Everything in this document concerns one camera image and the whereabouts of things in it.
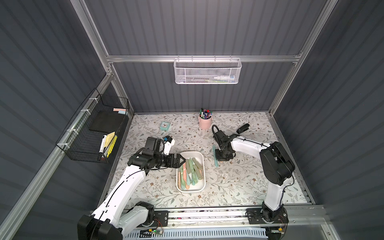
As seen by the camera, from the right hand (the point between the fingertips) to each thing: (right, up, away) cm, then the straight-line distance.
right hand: (221, 158), depth 94 cm
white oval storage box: (-19, -10, -7) cm, 22 cm away
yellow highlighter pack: (-53, +15, -30) cm, 62 cm away
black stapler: (+19, +19, +14) cm, 30 cm away
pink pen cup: (-9, +25, +11) cm, 29 cm away
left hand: (-26, +3, -17) cm, 31 cm away
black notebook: (-62, +23, -16) cm, 69 cm away
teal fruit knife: (-3, -2, 0) cm, 4 cm away
